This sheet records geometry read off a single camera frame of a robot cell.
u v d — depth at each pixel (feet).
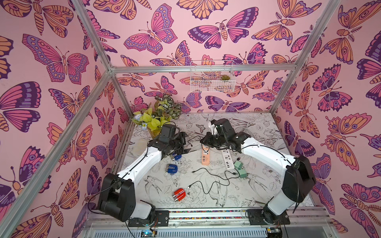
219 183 2.80
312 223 2.36
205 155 3.08
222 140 2.09
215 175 2.86
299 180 1.44
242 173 2.89
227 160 3.02
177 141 2.39
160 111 3.20
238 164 2.95
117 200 1.37
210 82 3.46
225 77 3.03
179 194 2.60
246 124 3.51
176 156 3.09
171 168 2.90
